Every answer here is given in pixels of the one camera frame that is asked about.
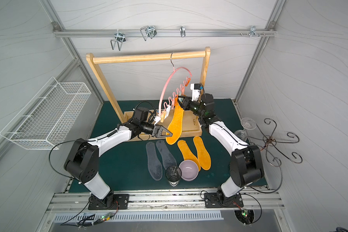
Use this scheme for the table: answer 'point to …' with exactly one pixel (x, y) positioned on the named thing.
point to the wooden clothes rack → (192, 120)
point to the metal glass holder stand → (269, 140)
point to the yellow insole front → (203, 156)
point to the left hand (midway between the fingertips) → (171, 137)
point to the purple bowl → (190, 170)
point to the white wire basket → (37, 126)
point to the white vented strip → (178, 215)
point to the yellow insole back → (175, 126)
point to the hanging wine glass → (248, 123)
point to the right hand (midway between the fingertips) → (178, 95)
